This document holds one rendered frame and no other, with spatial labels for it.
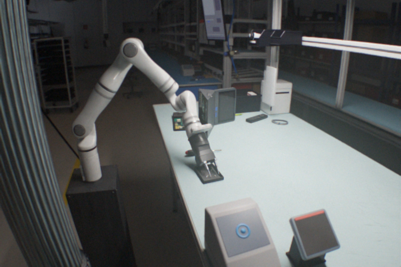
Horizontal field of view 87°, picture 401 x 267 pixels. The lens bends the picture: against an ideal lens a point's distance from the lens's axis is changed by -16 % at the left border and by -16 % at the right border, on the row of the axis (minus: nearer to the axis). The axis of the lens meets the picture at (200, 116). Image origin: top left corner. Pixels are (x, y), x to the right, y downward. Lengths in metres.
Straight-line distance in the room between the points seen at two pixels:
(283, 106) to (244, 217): 1.23
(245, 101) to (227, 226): 1.21
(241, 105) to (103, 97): 0.95
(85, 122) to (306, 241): 0.94
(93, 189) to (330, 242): 1.00
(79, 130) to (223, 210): 0.77
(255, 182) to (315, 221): 0.37
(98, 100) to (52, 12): 12.01
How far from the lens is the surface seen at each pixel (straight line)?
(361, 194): 1.03
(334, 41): 1.33
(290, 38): 1.48
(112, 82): 1.07
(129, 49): 1.02
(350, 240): 0.82
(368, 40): 5.06
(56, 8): 12.99
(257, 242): 0.59
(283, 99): 1.73
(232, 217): 0.59
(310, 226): 0.65
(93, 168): 1.26
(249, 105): 1.71
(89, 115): 1.13
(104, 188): 1.24
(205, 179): 0.96
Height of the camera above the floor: 1.53
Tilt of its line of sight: 19 degrees down
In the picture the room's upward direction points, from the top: straight up
